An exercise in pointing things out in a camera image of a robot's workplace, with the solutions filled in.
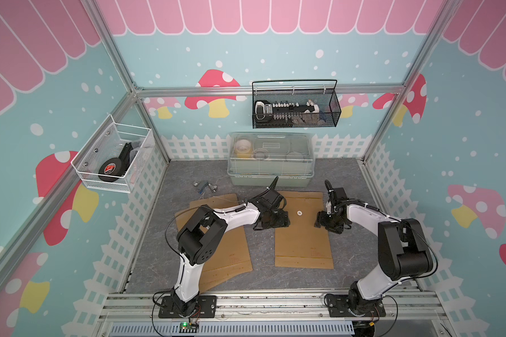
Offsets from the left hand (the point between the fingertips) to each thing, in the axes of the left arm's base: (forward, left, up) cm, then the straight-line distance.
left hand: (283, 226), depth 92 cm
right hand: (+2, -17, -1) cm, 17 cm away
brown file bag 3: (+13, +33, -2) cm, 35 cm away
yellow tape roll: (+34, +19, +15) cm, 42 cm away
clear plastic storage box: (+28, +13, +14) cm, 34 cm away
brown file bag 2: (-14, +20, -2) cm, 25 cm away
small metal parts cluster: (+23, +40, -2) cm, 47 cm away
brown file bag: (-6, -9, -5) cm, 12 cm away
